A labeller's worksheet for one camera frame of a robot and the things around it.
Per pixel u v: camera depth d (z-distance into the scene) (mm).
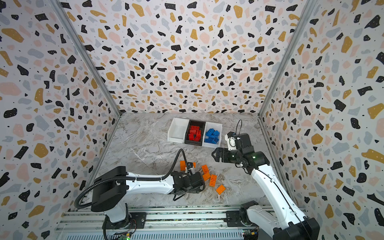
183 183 635
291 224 385
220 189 833
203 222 744
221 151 684
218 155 675
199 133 1036
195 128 1096
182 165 956
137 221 728
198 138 1036
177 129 1118
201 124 1167
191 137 1032
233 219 742
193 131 1065
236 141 593
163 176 547
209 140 1034
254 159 523
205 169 901
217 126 1075
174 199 662
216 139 1002
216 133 1057
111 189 445
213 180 864
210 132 1036
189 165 755
